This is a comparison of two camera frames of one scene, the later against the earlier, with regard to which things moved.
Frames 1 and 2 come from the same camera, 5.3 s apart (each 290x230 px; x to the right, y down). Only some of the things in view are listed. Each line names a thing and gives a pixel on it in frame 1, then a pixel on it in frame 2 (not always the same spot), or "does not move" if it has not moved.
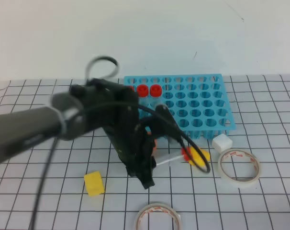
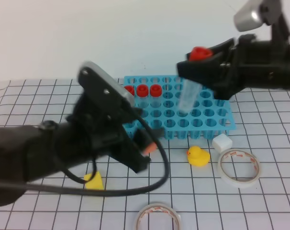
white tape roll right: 235,183 does not move
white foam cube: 221,143 does not move
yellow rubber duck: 197,158 does not move
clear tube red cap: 185,152 → 190,89
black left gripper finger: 163,123 → 144,137
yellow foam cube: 94,183 does not move
